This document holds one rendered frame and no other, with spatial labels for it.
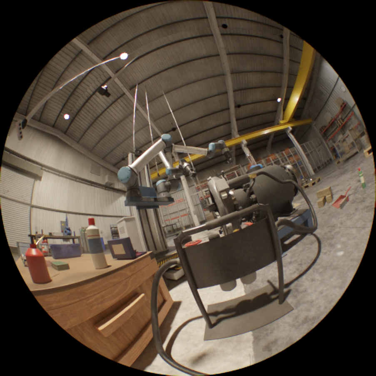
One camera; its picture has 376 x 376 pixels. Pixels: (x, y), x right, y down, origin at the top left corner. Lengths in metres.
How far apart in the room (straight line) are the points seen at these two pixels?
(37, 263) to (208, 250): 0.58
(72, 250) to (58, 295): 0.80
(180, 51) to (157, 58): 1.39
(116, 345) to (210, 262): 0.54
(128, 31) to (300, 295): 8.71
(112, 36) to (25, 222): 10.06
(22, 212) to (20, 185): 1.49
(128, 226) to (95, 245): 0.95
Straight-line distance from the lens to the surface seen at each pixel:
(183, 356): 0.67
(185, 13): 8.53
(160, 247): 1.52
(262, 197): 1.11
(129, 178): 1.09
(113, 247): 0.70
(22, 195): 8.70
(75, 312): 0.46
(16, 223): 8.47
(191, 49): 8.31
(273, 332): 0.65
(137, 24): 8.12
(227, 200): 0.90
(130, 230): 1.46
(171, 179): 1.61
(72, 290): 0.43
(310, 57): 11.81
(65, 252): 1.16
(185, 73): 8.24
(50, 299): 0.43
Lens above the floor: 0.59
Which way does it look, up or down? 17 degrees up
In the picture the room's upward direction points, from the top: 18 degrees counter-clockwise
